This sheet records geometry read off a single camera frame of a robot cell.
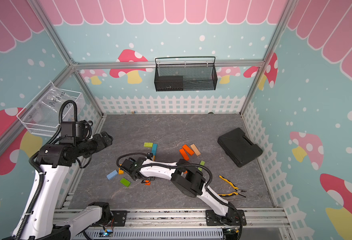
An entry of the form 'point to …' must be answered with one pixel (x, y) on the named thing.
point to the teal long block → (154, 149)
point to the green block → (125, 182)
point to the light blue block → (112, 174)
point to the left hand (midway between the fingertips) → (105, 145)
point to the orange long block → (148, 183)
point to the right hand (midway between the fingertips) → (146, 175)
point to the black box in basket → (169, 83)
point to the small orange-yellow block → (121, 172)
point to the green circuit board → (105, 233)
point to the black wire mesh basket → (187, 77)
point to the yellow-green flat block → (202, 163)
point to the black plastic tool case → (238, 147)
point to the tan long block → (195, 149)
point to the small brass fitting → (133, 112)
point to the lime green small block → (148, 144)
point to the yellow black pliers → (237, 192)
